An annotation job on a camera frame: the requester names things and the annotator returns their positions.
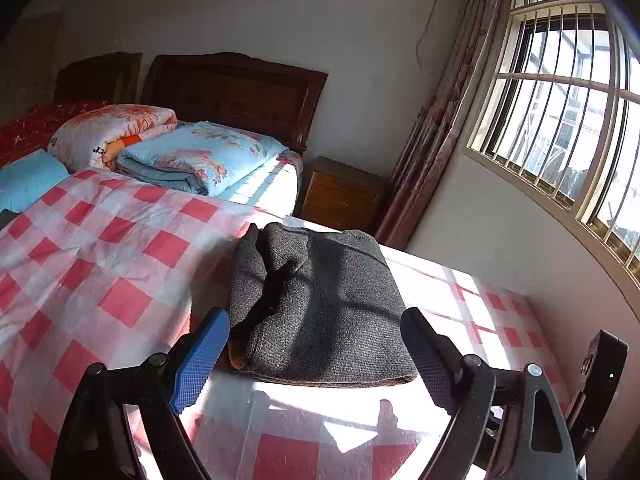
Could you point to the orange floral folded quilt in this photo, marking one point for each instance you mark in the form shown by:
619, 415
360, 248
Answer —
100, 130

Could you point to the pink floral curtain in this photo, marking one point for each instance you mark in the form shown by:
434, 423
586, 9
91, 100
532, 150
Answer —
440, 120

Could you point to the dark flat object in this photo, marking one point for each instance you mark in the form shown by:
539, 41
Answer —
6, 219

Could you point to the small wooden headboard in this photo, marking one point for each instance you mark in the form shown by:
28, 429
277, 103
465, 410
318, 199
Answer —
95, 77

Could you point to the red patterned bed sheet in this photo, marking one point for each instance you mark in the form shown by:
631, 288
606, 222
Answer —
30, 125

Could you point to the barred window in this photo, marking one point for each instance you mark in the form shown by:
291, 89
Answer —
550, 110

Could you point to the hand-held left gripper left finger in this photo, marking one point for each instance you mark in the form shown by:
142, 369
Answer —
200, 360

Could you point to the dark grey knit sweater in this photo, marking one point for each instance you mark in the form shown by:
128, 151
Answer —
325, 300

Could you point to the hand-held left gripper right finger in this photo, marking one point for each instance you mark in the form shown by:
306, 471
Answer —
432, 360

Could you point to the wooden nightstand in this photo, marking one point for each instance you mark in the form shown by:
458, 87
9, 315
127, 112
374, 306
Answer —
340, 195

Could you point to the light blue pillow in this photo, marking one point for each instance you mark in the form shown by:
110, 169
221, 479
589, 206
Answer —
25, 180

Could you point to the pink checked bed sheet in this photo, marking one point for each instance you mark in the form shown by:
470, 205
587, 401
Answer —
100, 270

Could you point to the large wooden headboard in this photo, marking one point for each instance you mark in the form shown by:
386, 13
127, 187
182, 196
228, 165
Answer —
235, 95

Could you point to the beige wardrobe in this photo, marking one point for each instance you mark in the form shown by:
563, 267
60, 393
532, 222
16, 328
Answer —
30, 60

